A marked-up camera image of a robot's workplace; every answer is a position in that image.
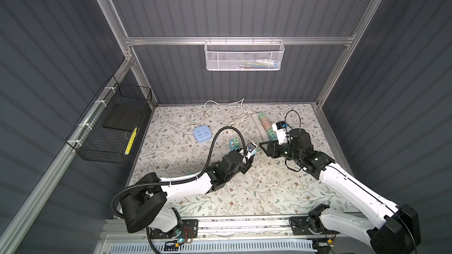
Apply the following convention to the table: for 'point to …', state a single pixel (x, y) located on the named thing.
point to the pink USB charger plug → (263, 120)
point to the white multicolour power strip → (261, 127)
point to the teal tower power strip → (232, 147)
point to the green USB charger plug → (261, 115)
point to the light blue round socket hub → (202, 133)
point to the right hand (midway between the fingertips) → (265, 145)
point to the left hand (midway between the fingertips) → (250, 151)
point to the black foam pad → (123, 116)
